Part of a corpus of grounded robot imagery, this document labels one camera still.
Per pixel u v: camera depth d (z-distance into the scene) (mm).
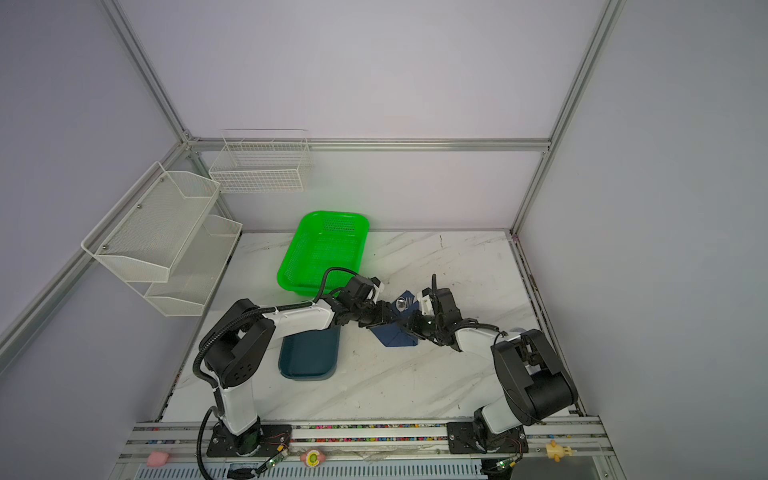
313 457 674
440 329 713
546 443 688
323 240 1178
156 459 702
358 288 745
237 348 491
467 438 737
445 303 726
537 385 446
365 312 800
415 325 800
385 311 829
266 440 743
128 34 706
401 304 981
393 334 928
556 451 680
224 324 521
